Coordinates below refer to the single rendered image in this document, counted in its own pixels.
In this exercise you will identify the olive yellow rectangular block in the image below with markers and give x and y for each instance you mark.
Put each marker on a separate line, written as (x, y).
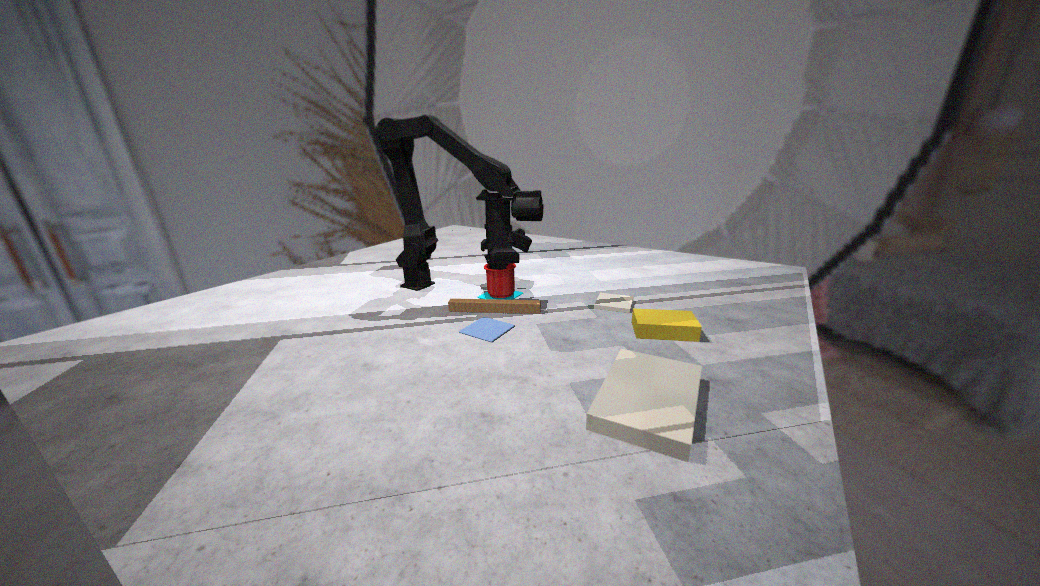
(666, 325)

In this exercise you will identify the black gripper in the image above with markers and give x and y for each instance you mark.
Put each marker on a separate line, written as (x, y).
(500, 253)

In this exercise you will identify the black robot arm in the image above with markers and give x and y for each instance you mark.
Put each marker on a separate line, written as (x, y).
(396, 138)

